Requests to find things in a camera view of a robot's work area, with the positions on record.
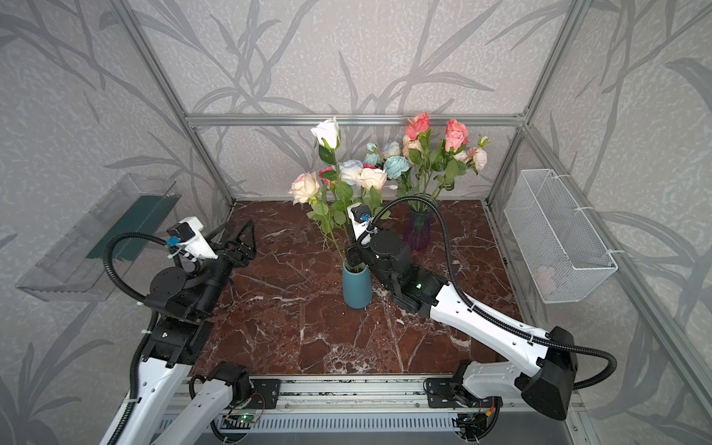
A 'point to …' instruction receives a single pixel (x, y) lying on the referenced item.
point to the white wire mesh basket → (564, 258)
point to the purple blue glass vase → (419, 221)
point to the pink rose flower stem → (445, 158)
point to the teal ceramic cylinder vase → (357, 285)
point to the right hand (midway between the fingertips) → (351, 216)
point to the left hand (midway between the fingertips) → (246, 215)
